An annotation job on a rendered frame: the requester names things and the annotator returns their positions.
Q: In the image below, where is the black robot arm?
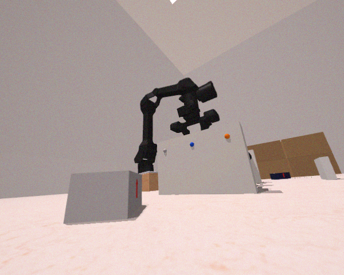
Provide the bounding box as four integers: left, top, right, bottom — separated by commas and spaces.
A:
134, 78, 217, 174

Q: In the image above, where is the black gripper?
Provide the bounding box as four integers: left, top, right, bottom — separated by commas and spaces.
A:
170, 104, 220, 135

